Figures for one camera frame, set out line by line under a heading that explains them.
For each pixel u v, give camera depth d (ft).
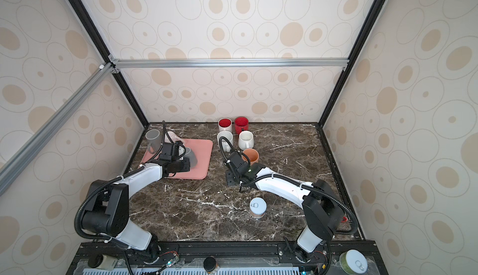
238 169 2.09
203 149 3.61
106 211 1.47
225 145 3.28
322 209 1.43
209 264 2.07
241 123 3.61
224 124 3.60
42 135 1.93
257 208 2.63
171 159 2.39
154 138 3.21
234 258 2.40
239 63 2.95
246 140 3.40
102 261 2.12
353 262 2.21
